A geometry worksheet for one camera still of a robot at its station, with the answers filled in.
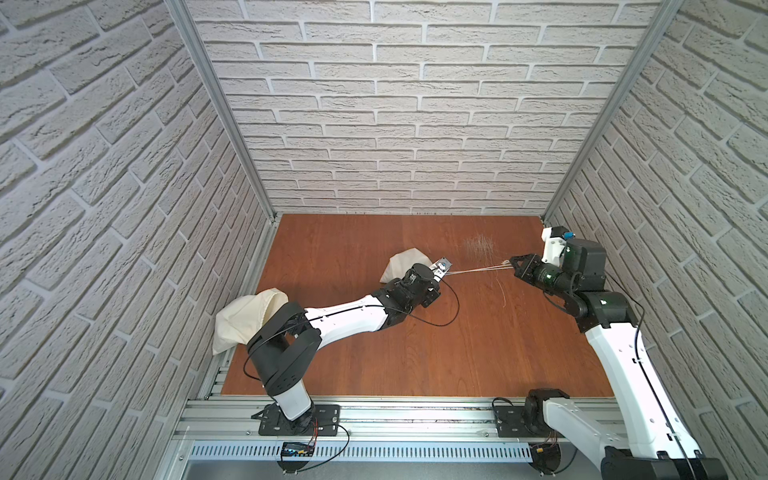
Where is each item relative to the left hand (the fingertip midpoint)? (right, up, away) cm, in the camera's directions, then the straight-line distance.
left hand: (426, 265), depth 86 cm
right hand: (+18, +3, -14) cm, 23 cm away
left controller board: (-34, -45, -14) cm, 58 cm away
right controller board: (+26, -44, -17) cm, 54 cm away
